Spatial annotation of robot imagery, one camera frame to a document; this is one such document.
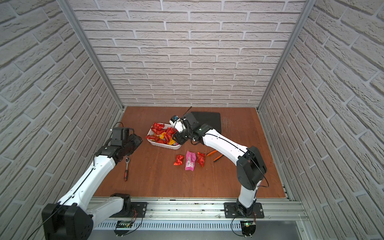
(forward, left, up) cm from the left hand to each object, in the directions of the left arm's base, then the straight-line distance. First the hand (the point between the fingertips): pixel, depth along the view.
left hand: (142, 136), depth 82 cm
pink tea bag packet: (-7, -28, -13) cm, 31 cm away
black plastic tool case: (+29, -45, -18) cm, 57 cm away
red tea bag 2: (-7, -34, -14) cm, 37 cm away
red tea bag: (-7, -21, -14) cm, 26 cm away
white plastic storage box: (+7, -3, -10) cm, 13 cm away
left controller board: (-40, +5, -20) cm, 45 cm away
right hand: (+1, -21, 0) cm, 21 cm away
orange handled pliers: (-2, -42, -15) cm, 45 cm away
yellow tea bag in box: (+4, -16, -10) cm, 19 cm away
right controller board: (-42, -56, -16) cm, 72 cm away
